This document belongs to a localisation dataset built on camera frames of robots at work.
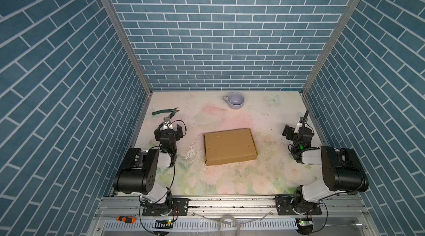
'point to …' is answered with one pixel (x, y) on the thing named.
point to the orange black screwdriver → (128, 219)
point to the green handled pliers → (173, 110)
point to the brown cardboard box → (230, 146)
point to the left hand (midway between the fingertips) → (172, 125)
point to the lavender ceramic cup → (235, 100)
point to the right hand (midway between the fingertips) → (297, 127)
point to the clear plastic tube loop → (238, 226)
